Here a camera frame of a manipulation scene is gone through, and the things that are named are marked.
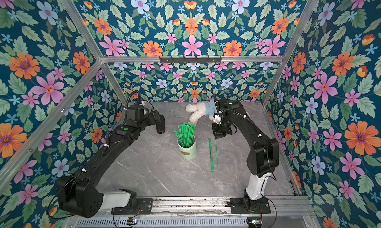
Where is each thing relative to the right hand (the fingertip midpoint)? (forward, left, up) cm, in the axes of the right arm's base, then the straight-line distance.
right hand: (218, 134), depth 82 cm
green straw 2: (-3, 0, -17) cm, 17 cm away
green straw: (-5, +4, -16) cm, 17 cm away
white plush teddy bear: (+26, +11, -7) cm, 29 cm away
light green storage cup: (-8, +18, -8) cm, 21 cm away
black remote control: (+15, +40, -14) cm, 45 cm away
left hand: (+7, +37, +9) cm, 38 cm away
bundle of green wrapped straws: (0, +18, 0) cm, 18 cm away
